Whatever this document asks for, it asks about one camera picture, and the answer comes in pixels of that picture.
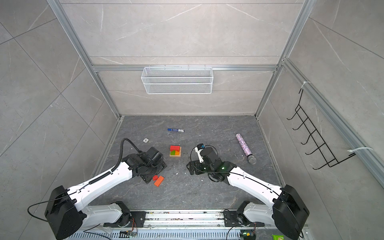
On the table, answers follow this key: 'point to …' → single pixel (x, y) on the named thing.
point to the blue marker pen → (176, 130)
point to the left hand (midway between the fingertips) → (162, 166)
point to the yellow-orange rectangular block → (177, 153)
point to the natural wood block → (175, 156)
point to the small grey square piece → (145, 140)
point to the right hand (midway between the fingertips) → (193, 163)
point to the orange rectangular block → (159, 181)
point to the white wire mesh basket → (177, 80)
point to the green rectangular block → (173, 152)
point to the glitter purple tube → (246, 150)
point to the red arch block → (174, 148)
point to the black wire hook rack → (316, 140)
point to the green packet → (276, 237)
